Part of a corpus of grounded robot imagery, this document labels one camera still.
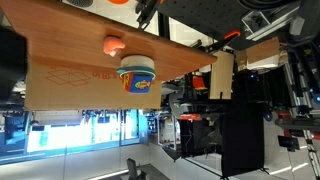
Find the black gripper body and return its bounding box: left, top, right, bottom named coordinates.
left=136, top=169, right=148, bottom=180

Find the colourful soft picture cube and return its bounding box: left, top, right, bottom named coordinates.
left=120, top=71, right=154, bottom=95

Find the white bowl teal rim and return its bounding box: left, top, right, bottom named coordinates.
left=116, top=54, right=157, bottom=81

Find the red flat case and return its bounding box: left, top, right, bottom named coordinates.
left=179, top=113, right=203, bottom=121

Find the brown cardboard panel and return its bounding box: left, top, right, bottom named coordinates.
left=24, top=54, right=163, bottom=111

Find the pink plush toy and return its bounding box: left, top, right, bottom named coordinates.
left=102, top=35, right=127, bottom=58

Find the black metal table leg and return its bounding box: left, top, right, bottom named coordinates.
left=158, top=13, right=171, bottom=39

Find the black rounded blurry object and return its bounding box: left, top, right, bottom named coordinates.
left=0, top=25, right=29, bottom=101

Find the black perforated mounting board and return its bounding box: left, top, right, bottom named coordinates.
left=156, top=0, right=320, bottom=51

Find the brown cardboard box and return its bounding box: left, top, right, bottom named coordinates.
left=235, top=36, right=281, bottom=66

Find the dark round mesh object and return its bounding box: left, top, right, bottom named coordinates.
left=66, top=0, right=94, bottom=8

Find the black bar clamp orange handle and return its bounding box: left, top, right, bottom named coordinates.
left=190, top=29, right=242, bottom=56
left=134, top=0, right=166, bottom=30

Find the black camera tripod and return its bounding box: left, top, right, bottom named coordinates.
left=288, top=43, right=320, bottom=180

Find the silver aluminium extrusion frame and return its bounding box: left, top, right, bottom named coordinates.
left=241, top=9, right=294, bottom=42

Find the black cable coil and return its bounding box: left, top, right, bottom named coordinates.
left=238, top=0, right=301, bottom=11

